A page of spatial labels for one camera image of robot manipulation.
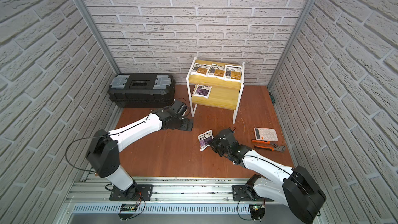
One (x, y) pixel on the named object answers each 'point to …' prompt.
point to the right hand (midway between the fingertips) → (208, 141)
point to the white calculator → (266, 134)
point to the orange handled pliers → (277, 148)
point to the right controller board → (257, 211)
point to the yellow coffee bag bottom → (201, 69)
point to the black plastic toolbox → (141, 89)
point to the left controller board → (127, 210)
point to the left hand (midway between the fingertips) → (188, 123)
